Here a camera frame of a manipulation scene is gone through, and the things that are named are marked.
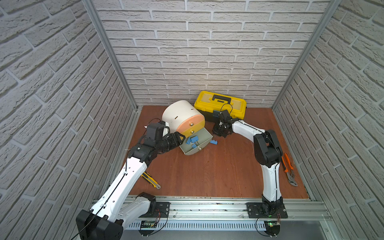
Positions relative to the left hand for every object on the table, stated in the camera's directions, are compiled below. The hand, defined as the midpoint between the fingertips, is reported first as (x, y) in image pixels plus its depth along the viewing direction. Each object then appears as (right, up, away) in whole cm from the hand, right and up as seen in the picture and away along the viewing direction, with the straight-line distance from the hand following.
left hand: (183, 136), depth 74 cm
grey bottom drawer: (+12, -4, +20) cm, 24 cm away
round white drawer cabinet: (-1, +10, +9) cm, 14 cm away
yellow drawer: (+8, +5, +14) cm, 17 cm away
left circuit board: (-18, -44, -1) cm, 47 cm away
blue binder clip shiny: (+5, -8, +20) cm, 22 cm away
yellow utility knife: (-20, -26, +9) cm, 34 cm away
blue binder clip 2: (+1, -5, +22) cm, 22 cm away
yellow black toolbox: (+14, +22, +26) cm, 37 cm away
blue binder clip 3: (+18, -6, +24) cm, 31 cm away
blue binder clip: (+6, -4, +23) cm, 24 cm away
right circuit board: (+43, -43, -4) cm, 61 cm away
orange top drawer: (+2, +8, +9) cm, 12 cm away
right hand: (+20, +1, +28) cm, 34 cm away
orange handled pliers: (+62, -21, +14) cm, 67 cm away
